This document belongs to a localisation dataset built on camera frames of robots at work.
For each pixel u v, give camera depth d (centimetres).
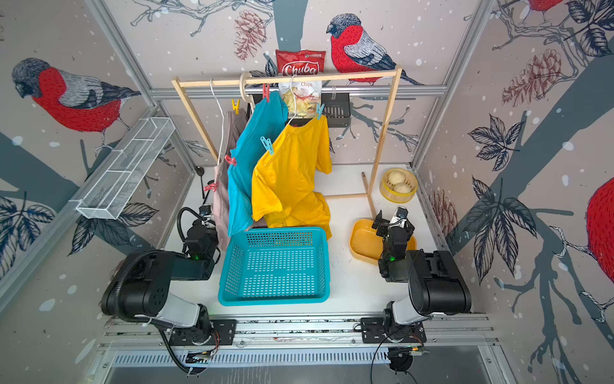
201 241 70
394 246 69
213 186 62
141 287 45
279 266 88
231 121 78
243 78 59
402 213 76
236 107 78
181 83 60
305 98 86
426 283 45
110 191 73
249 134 65
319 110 89
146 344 73
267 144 62
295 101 86
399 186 107
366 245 95
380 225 83
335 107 95
